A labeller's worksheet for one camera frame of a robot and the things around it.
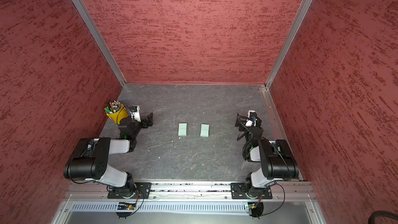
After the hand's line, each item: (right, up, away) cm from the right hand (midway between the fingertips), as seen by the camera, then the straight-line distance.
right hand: (245, 115), depth 90 cm
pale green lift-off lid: (-24, -10, +5) cm, 27 cm away
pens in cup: (-78, +5, -3) cm, 78 cm away
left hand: (-61, 0, +3) cm, 61 cm away
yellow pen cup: (-77, -1, +1) cm, 77 cm away
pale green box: (-38, -8, +5) cm, 40 cm away
